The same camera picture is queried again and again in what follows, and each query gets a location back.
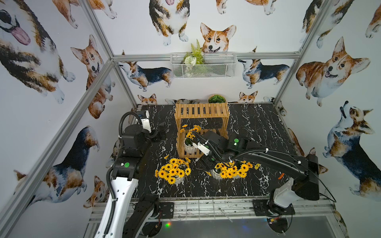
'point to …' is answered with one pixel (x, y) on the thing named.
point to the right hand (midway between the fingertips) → (201, 162)
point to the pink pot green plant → (217, 98)
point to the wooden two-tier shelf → (187, 110)
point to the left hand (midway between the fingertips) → (156, 120)
